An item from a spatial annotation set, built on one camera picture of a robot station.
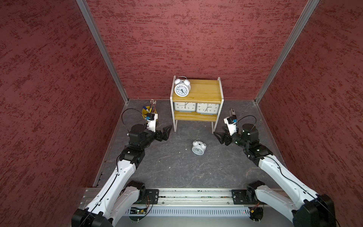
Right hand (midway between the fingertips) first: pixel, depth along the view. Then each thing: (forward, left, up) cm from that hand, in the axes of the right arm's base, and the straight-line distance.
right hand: (217, 132), depth 79 cm
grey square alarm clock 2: (+18, +3, +1) cm, 18 cm away
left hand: (+2, +30, +5) cm, 30 cm away
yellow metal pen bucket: (+25, +49, -10) cm, 56 cm away
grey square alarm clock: (+19, +18, +2) cm, 27 cm away
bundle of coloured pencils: (+26, +41, -2) cm, 49 cm away
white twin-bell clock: (-4, +11, -10) cm, 15 cm away
